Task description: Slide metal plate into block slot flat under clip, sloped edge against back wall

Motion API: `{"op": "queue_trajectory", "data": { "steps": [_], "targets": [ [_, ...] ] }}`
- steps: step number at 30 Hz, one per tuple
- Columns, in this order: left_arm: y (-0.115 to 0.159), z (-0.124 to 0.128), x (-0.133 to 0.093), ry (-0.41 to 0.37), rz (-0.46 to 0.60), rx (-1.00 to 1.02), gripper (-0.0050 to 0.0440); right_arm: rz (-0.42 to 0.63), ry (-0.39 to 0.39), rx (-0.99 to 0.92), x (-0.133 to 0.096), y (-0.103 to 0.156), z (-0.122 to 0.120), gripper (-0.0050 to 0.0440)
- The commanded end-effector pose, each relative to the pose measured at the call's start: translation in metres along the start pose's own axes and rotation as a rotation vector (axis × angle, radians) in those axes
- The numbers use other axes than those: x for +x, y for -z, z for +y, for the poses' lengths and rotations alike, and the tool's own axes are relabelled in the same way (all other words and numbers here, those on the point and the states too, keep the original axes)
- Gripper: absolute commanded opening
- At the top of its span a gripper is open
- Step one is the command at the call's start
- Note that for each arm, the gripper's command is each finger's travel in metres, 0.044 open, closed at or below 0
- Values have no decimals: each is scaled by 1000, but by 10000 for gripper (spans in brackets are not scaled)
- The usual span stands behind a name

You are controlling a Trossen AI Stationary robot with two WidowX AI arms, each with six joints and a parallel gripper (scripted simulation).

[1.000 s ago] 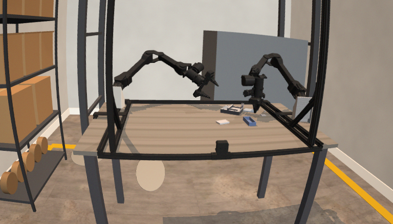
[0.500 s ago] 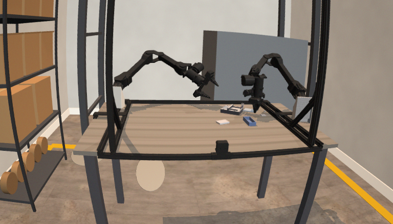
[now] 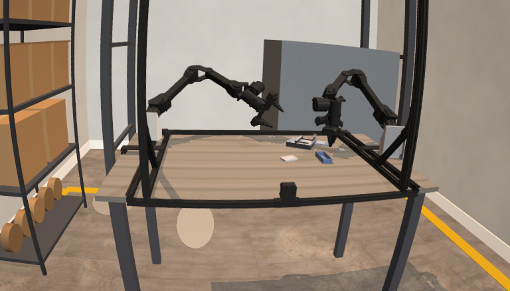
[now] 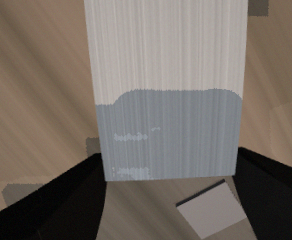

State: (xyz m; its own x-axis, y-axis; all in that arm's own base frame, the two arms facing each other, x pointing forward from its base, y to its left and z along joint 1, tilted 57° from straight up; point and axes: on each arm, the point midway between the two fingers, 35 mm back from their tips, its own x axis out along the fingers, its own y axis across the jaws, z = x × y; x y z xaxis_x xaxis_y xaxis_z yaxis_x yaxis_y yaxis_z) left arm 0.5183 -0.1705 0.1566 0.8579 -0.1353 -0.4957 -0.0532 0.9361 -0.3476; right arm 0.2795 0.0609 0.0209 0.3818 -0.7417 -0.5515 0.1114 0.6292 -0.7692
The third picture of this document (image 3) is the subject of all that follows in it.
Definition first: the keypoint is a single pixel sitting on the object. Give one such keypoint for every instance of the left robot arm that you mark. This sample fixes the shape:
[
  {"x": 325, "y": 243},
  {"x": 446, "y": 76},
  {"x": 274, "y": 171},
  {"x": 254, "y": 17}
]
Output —
[{"x": 162, "y": 102}]

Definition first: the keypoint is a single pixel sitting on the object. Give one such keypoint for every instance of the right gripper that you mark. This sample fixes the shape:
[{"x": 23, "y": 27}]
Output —
[{"x": 331, "y": 131}]

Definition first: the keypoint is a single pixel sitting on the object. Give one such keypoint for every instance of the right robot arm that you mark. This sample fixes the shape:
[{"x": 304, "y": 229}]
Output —
[{"x": 384, "y": 116}]

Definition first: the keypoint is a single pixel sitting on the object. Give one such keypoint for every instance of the beige slotted block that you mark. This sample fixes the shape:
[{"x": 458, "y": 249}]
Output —
[{"x": 300, "y": 142}]

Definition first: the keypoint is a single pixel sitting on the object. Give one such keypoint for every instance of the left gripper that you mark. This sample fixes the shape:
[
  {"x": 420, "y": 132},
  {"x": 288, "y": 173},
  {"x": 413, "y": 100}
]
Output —
[{"x": 257, "y": 104}]

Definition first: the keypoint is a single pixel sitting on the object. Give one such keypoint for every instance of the blue rectangular tray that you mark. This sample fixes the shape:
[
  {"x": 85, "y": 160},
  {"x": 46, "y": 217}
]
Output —
[{"x": 323, "y": 157}]

